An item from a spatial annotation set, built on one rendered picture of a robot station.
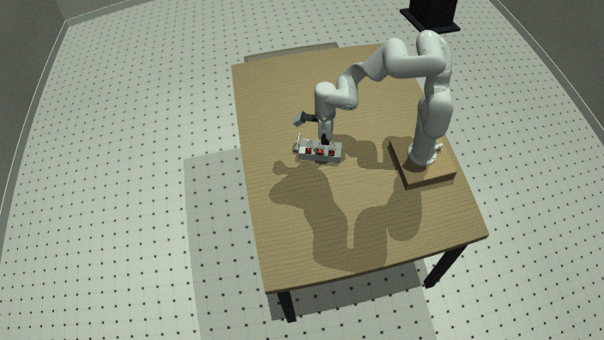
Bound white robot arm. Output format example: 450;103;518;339
293;30;453;166

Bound white power strip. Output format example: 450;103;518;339
294;133;342;163

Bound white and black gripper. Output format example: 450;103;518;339
316;117;335;145

